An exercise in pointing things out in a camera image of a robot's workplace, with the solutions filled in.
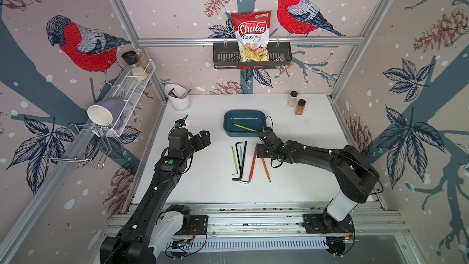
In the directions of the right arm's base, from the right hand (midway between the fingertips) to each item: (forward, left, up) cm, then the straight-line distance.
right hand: (260, 149), depth 93 cm
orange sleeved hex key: (-10, -3, -3) cm, 11 cm away
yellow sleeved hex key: (+16, +9, -3) cm, 19 cm away
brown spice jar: (+27, -25, +3) cm, 37 cm away
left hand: (-1, +26, +17) cm, 31 cm away
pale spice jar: (+33, -21, +3) cm, 39 cm away
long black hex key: (-15, +11, -3) cm, 19 cm away
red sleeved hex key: (-15, +6, -3) cm, 17 cm away
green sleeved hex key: (-6, +13, -4) cm, 15 cm away
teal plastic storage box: (+19, +9, -3) cm, 21 cm away
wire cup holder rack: (-19, +61, +33) cm, 72 cm away
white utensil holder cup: (+34, +51, +4) cm, 62 cm away
